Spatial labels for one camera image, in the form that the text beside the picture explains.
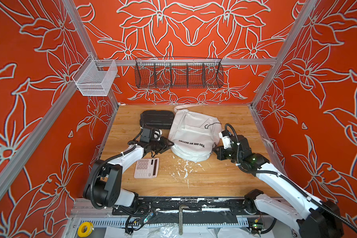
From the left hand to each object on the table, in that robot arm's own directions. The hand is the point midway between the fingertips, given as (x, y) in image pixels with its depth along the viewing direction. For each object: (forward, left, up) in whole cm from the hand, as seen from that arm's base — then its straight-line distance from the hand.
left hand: (172, 144), depth 85 cm
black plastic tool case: (+22, +11, -4) cm, 25 cm away
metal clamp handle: (-35, -6, -10) cm, 36 cm away
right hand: (-3, -22, +3) cm, 23 cm away
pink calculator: (-12, +14, -9) cm, 21 cm away
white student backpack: (+12, -13, -6) cm, 18 cm away
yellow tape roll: (-42, +38, -10) cm, 57 cm away
